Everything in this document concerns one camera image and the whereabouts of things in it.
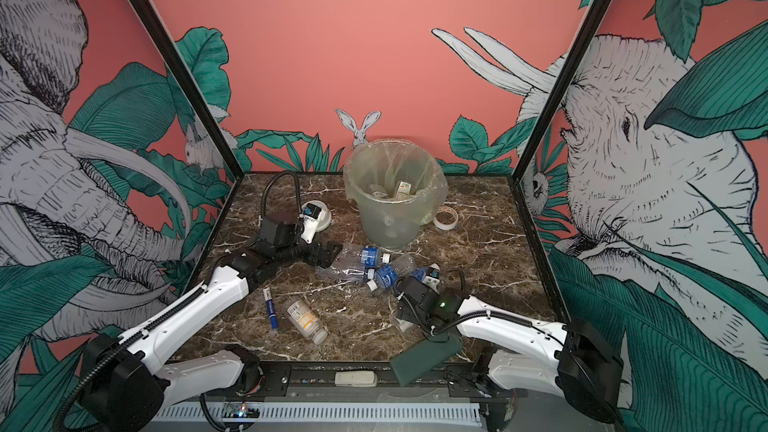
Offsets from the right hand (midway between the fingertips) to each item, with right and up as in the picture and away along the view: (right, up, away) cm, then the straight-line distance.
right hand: (403, 310), depth 80 cm
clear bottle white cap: (-4, +8, +7) cm, 12 cm away
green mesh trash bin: (-10, +40, +17) cm, 45 cm away
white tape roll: (+16, +21, +24) cm, 36 cm away
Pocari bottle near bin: (-10, +13, +11) cm, 19 cm away
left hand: (-20, +20, -1) cm, 29 cm away
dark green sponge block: (+5, -12, -2) cm, 13 cm away
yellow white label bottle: (+1, +34, +19) cm, 39 cm away
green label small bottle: (+1, -5, +1) cm, 5 cm away
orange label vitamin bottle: (-27, -2, -2) cm, 27 cm away
